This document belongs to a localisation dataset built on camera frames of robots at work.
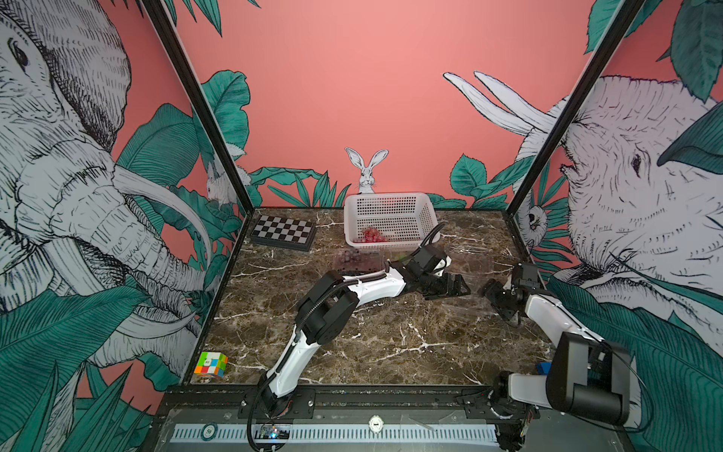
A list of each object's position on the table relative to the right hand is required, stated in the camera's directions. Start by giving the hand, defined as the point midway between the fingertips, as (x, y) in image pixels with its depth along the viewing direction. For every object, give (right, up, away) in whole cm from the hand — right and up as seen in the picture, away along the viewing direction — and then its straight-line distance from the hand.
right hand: (485, 290), depth 91 cm
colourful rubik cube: (-82, -17, -15) cm, 85 cm away
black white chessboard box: (-71, +19, +16) cm, 75 cm away
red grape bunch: (-37, +18, +15) cm, 44 cm away
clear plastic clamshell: (-29, +11, +12) cm, 33 cm away
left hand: (-9, +1, -8) cm, 12 cm away
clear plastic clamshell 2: (+2, +6, +12) cm, 14 cm away
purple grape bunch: (-42, +9, +6) cm, 43 cm away
